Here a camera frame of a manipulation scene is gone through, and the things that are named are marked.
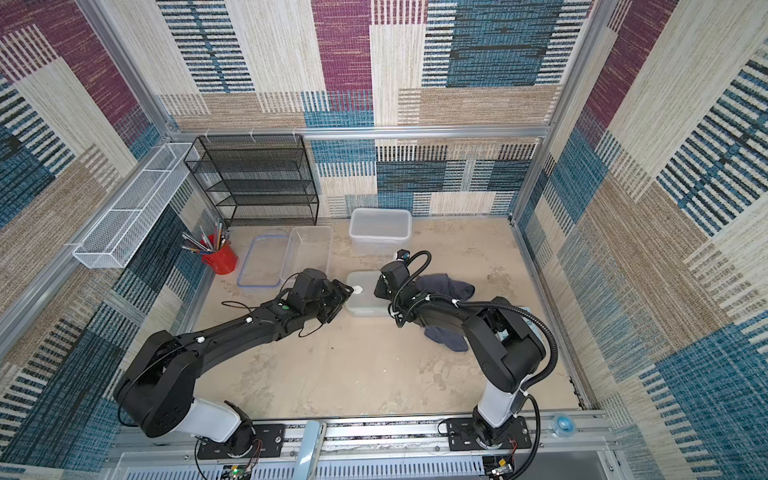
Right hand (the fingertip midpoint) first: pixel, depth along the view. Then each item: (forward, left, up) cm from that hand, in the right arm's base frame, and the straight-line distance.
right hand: (386, 286), depth 95 cm
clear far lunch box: (+24, +2, -1) cm, 24 cm away
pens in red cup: (+15, +60, +4) cm, 62 cm away
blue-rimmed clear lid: (+15, +45, -7) cm, 48 cm away
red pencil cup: (+11, +55, +1) cm, 56 cm away
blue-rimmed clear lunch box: (+21, +29, -6) cm, 37 cm away
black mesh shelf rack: (+38, +47, +12) cm, 62 cm away
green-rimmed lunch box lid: (-5, +7, 0) cm, 9 cm away
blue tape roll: (-37, -44, -7) cm, 58 cm away
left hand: (-6, +9, +5) cm, 12 cm away
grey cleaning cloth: (+1, -17, -1) cm, 17 cm away
